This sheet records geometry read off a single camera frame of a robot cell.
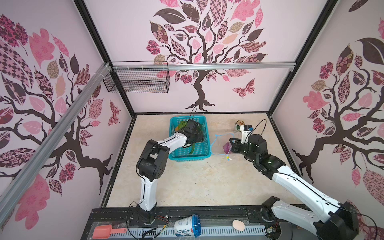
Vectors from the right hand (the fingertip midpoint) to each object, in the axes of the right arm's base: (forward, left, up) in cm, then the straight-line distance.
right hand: (230, 137), depth 77 cm
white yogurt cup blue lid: (-37, +22, -14) cm, 46 cm away
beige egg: (-37, -1, -21) cm, 42 cm away
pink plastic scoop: (-39, +63, -20) cm, 76 cm away
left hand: (+12, +16, -18) cm, 26 cm away
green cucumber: (+8, +20, -23) cm, 32 cm away
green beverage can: (+21, -11, -13) cm, 27 cm away
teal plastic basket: (+5, +15, -23) cm, 27 cm away
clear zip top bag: (+5, +2, -16) cm, 17 cm away
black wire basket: (+41, +56, +11) cm, 70 cm away
